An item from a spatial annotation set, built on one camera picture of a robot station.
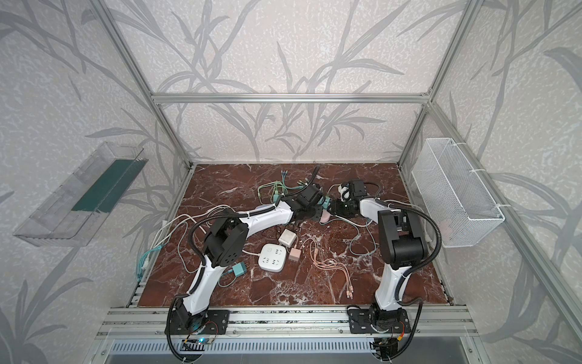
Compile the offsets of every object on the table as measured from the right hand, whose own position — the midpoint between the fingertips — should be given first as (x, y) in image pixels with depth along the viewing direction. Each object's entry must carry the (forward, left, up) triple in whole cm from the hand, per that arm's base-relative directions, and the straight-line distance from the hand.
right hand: (332, 203), depth 100 cm
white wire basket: (-19, -31, +31) cm, 47 cm away
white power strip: (-24, +25, -1) cm, 35 cm away
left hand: (-3, +5, +2) cm, 6 cm away
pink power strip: (-7, +4, -1) cm, 8 cm away
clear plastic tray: (-22, +79, +28) cm, 87 cm away
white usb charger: (-16, +20, -1) cm, 25 cm away
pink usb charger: (-23, +17, -1) cm, 28 cm away
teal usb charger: (-29, +36, 0) cm, 47 cm away
